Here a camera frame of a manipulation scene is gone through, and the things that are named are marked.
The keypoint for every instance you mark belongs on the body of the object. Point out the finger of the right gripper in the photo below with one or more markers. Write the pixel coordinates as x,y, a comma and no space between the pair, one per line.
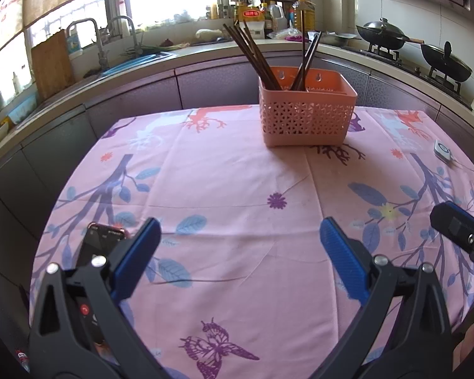
456,224

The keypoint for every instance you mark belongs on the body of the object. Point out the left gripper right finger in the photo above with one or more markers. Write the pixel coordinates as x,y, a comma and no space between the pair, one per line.
402,329

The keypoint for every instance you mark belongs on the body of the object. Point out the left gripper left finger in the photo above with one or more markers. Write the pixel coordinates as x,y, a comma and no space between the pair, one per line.
60,346

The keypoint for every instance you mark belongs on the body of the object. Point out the chrome kitchen faucet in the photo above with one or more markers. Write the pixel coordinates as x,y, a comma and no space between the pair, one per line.
77,41

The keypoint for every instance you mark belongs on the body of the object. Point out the white round remote device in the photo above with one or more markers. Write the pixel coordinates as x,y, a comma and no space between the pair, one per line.
442,152

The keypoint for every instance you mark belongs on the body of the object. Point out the black smartphone red case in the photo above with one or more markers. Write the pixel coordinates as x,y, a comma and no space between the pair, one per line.
99,241

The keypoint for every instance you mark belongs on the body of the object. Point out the gas stove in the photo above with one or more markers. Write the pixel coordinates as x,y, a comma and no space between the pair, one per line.
433,77

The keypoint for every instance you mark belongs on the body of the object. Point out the pink floral tablecloth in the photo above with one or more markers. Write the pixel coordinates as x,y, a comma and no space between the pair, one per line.
240,286

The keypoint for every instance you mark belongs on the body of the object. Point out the black wok right burner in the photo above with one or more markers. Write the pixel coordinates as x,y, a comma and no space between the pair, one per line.
443,60

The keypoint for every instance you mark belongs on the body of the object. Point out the pink perforated utensil basket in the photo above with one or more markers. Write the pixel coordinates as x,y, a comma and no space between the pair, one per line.
317,116

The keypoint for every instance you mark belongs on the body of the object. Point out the black wok with lid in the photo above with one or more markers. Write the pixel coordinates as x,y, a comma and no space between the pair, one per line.
384,34

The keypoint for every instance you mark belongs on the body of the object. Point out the dark chopsticks right bunch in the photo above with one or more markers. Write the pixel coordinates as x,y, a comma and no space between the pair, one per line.
299,83

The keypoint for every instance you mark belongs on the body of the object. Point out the dark chopsticks bunch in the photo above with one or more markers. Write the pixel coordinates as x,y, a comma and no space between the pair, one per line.
254,56
299,83

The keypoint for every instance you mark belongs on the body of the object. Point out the metal bowl on counter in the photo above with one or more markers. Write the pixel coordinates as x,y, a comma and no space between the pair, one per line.
337,39

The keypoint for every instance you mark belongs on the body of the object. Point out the yellow cooking oil bottle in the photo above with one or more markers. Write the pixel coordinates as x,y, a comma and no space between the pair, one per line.
306,13

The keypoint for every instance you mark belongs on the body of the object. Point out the wooden cutting board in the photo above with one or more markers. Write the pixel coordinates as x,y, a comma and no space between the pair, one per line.
51,66

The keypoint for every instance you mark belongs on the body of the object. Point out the dark chopsticks left bunch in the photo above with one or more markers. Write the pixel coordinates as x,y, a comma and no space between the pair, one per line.
254,56

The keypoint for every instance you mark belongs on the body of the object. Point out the yellow labelled seasoning box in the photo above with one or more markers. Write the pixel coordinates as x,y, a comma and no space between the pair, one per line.
249,14

